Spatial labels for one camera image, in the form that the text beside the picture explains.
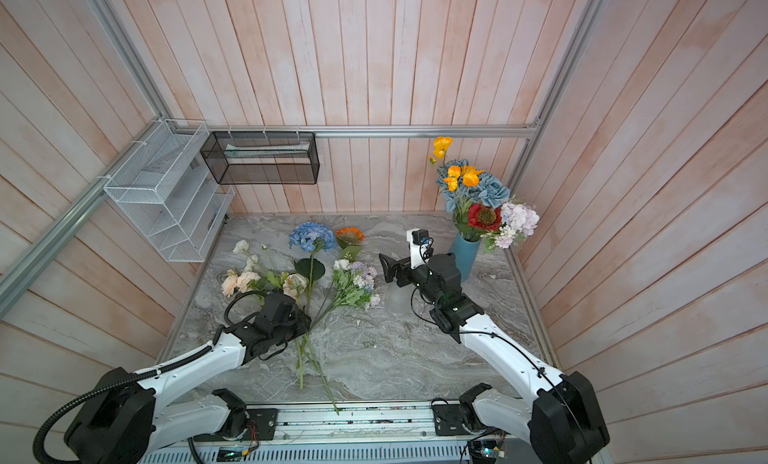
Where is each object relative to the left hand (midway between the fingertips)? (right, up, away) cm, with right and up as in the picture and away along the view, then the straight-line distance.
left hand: (308, 326), depth 87 cm
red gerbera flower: (+48, +32, -10) cm, 59 cm away
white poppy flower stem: (-24, +19, +17) cm, 35 cm away
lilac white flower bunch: (+56, +31, -12) cm, 65 cm away
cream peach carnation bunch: (-7, +11, +8) cm, 16 cm away
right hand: (+25, +23, -9) cm, 35 cm away
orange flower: (+10, +26, +22) cm, 35 cm away
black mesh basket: (-20, +54, +15) cm, 60 cm away
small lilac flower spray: (+13, +11, +5) cm, 18 cm away
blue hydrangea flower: (-2, +27, +11) cm, 29 cm away
